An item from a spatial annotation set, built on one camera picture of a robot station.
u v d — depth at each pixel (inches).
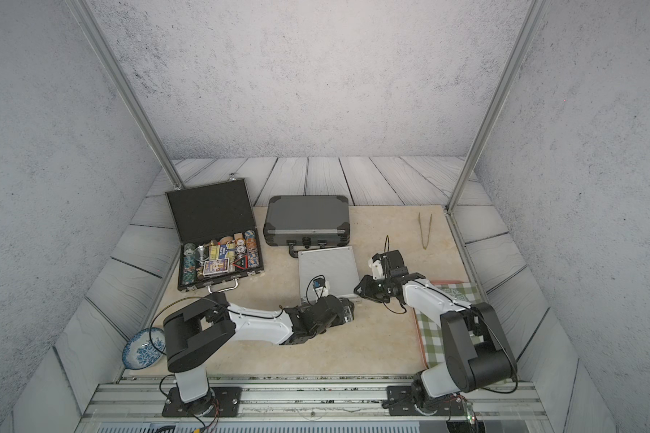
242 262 39.6
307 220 40.8
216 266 38.3
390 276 28.3
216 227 42.7
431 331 33.4
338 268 37.3
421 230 43.9
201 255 40.0
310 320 26.5
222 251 40.0
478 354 17.0
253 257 39.7
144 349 32.2
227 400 28.6
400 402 28.1
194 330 19.5
